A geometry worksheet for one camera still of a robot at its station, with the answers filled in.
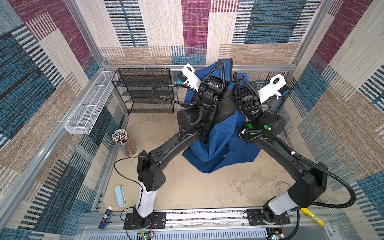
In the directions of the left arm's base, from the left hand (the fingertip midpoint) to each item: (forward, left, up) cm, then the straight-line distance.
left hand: (226, 64), depth 39 cm
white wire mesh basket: (+26, +76, -49) cm, 94 cm away
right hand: (0, -3, -4) cm, 5 cm away
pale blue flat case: (-14, +46, -63) cm, 79 cm away
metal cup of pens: (+12, +48, -49) cm, 69 cm away
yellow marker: (-24, -47, -64) cm, 83 cm away
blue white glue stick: (-23, +51, -65) cm, 85 cm away
